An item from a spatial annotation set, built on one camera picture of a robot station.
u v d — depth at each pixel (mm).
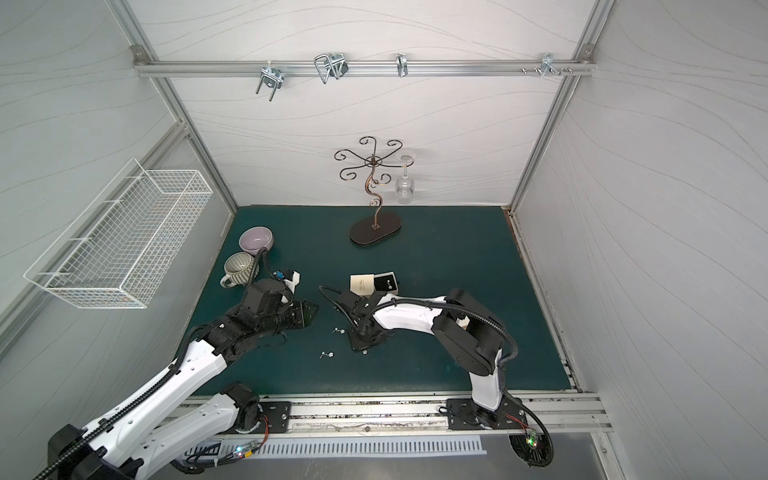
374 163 906
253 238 1063
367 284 955
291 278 717
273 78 786
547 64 764
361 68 788
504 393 587
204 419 563
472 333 478
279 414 735
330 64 766
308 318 675
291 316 674
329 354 840
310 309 747
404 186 963
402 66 782
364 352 838
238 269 1009
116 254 678
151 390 442
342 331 883
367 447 703
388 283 973
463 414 726
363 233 1127
